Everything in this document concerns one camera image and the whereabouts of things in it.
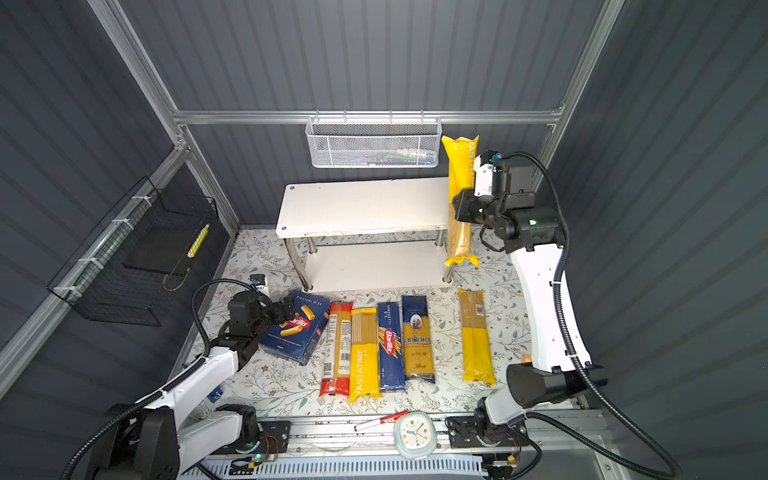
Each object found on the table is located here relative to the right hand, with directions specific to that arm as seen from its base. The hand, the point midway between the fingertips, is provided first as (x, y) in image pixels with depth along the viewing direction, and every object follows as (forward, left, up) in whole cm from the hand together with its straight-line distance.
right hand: (461, 200), depth 68 cm
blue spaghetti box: (-19, +17, -38) cm, 46 cm away
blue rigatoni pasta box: (-18, +45, -35) cm, 60 cm away
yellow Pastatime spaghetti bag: (-28, +24, -39) cm, 54 cm away
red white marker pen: (-38, +20, -40) cm, 59 cm away
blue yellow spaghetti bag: (-21, +9, -39) cm, 45 cm away
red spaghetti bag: (-27, +32, -39) cm, 57 cm away
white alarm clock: (-41, +11, -39) cm, 58 cm away
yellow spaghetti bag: (-22, -7, -39) cm, 45 cm away
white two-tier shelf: (-3, +24, -8) cm, 26 cm away
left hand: (-8, +51, -30) cm, 60 cm away
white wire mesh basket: (+62, +24, -20) cm, 70 cm away
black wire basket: (-13, +81, -11) cm, 83 cm away
